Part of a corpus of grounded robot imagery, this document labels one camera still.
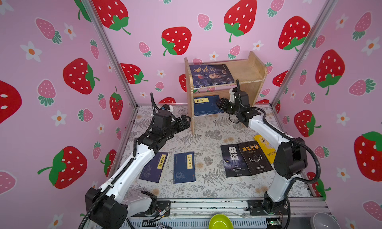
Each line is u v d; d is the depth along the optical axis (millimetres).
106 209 377
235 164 881
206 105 904
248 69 800
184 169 862
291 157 478
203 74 736
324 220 675
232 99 781
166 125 579
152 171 859
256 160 885
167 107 680
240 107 677
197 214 731
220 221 701
